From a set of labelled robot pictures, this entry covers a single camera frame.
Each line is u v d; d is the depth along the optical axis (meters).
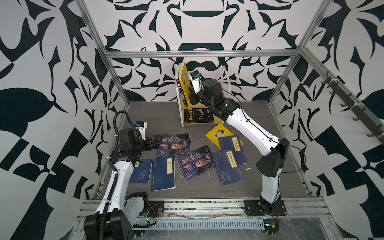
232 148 0.91
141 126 0.71
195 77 0.62
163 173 0.86
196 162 0.89
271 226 0.71
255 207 0.74
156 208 0.74
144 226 0.73
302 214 0.73
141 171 0.85
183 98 0.83
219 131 1.02
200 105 0.66
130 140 0.62
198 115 1.05
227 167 0.86
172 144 0.95
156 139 0.73
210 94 0.57
